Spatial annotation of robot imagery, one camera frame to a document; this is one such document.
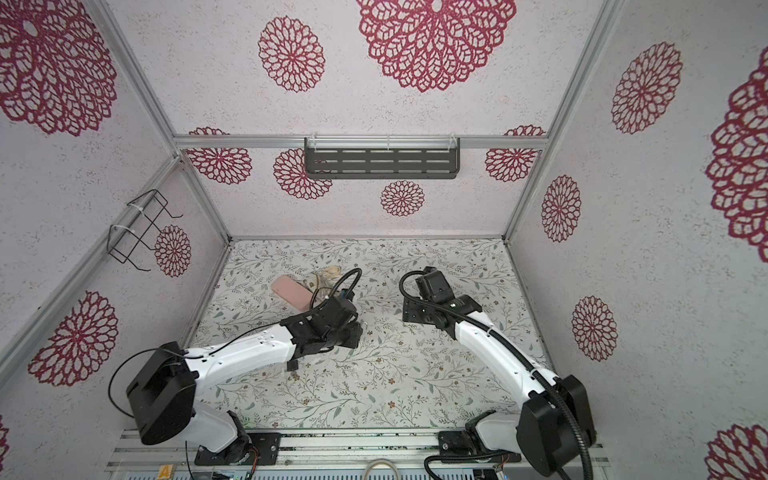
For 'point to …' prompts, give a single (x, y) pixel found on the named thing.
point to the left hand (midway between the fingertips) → (358, 335)
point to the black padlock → (292, 365)
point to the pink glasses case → (294, 293)
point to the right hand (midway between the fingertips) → (414, 304)
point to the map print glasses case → (324, 281)
